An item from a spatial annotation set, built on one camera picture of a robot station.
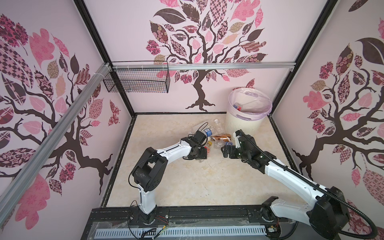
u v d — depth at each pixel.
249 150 0.61
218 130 1.07
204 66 0.92
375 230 0.35
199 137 0.74
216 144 0.98
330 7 0.69
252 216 0.73
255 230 0.77
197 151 0.75
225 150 0.74
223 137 0.99
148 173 0.48
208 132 1.03
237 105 1.03
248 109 1.05
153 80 0.79
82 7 0.67
